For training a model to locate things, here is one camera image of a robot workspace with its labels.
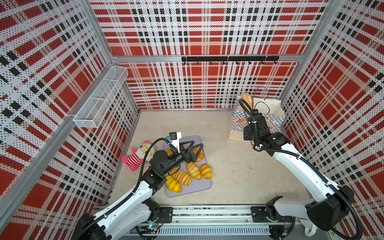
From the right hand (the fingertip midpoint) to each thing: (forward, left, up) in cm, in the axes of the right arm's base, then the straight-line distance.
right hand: (251, 129), depth 77 cm
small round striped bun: (-14, +24, -20) cm, 35 cm away
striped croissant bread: (-14, +31, -20) cm, 40 cm away
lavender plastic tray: (-20, +37, +5) cm, 43 cm away
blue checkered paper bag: (+16, -16, -3) cm, 23 cm away
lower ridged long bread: (-17, +38, -20) cm, 46 cm away
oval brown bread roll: (+18, -1, +6) cm, 18 cm away
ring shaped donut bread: (-3, +27, -23) cm, 35 cm away
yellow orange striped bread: (-21, +42, -21) cm, 52 cm away
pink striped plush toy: (-6, +66, -18) cm, 69 cm away
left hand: (-11, +28, +2) cm, 30 cm away
